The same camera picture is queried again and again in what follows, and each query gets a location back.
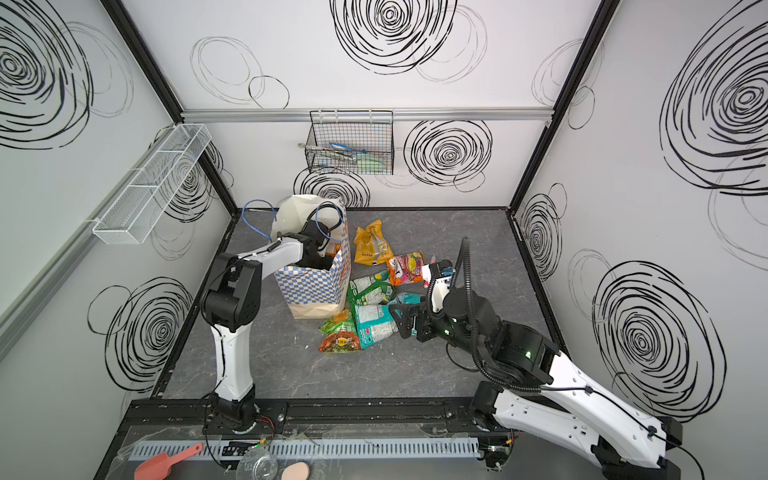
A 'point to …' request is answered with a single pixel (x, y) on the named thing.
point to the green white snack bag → (368, 290)
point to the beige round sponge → (296, 471)
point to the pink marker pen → (433, 259)
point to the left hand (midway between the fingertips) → (328, 269)
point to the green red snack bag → (340, 333)
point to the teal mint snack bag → (409, 299)
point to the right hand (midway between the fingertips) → (401, 306)
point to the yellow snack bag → (371, 246)
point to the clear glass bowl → (257, 464)
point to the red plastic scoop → (159, 466)
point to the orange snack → (406, 268)
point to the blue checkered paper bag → (315, 293)
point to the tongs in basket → (335, 148)
